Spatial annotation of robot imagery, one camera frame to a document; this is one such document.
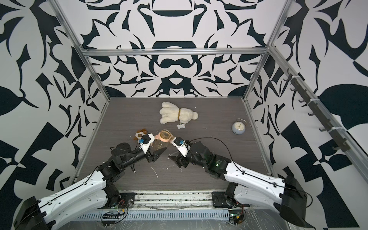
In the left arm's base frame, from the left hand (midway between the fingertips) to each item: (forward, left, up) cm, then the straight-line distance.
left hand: (160, 139), depth 72 cm
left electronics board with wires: (-30, +27, -26) cm, 47 cm away
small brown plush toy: (+15, +17, -19) cm, 29 cm away
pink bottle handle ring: (-2, -5, +3) cm, 6 cm away
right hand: (-3, -7, -3) cm, 8 cm away
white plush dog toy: (+26, -4, -12) cm, 29 cm away
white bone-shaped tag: (+23, -12, -22) cm, 34 cm away
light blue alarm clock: (+17, -50, -18) cm, 56 cm away
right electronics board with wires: (-32, -36, -23) cm, 53 cm away
